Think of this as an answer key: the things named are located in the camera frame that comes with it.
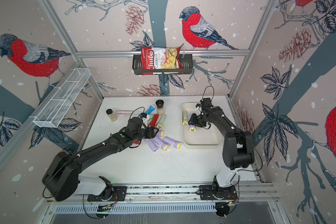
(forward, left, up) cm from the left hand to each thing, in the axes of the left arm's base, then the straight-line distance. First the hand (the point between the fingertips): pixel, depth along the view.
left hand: (158, 127), depth 84 cm
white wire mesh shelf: (0, +53, +16) cm, 56 cm away
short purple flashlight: (-4, -9, -12) cm, 16 cm away
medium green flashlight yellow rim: (+12, 0, -12) cm, 17 cm away
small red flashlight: (+13, +5, -12) cm, 18 cm away
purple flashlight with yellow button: (+2, -1, -10) cm, 10 cm away
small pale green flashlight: (+15, -18, -11) cm, 26 cm away
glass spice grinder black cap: (+22, +1, -4) cm, 23 cm away
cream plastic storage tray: (+2, -32, -16) cm, 36 cm away
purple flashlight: (-7, -4, -12) cm, 14 cm away
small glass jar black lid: (+16, +36, -11) cm, 41 cm away
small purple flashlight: (+1, -22, -2) cm, 22 cm away
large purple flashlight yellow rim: (-5, +5, -12) cm, 14 cm away
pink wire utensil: (+23, +30, -14) cm, 40 cm away
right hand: (+7, -21, -4) cm, 23 cm away
